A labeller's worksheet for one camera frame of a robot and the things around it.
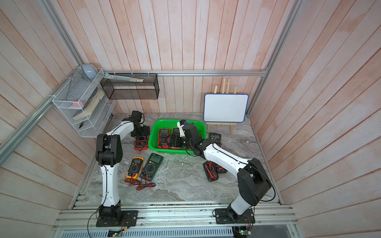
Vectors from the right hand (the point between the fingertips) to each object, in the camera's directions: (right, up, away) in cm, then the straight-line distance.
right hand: (170, 139), depth 82 cm
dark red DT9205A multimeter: (-21, -4, +16) cm, 27 cm away
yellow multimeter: (-22, -18, +6) cm, 29 cm away
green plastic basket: (-13, +9, +21) cm, 26 cm away
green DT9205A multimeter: (-12, -18, +6) cm, 22 cm away
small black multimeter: (+29, -18, +4) cm, 35 cm away
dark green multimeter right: (+29, -1, +22) cm, 36 cm away
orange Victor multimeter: (+4, +1, -11) cm, 12 cm away
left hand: (-23, +2, +25) cm, 34 cm away
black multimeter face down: (+24, -19, +4) cm, 31 cm away
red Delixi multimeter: (-7, -3, +13) cm, 15 cm away
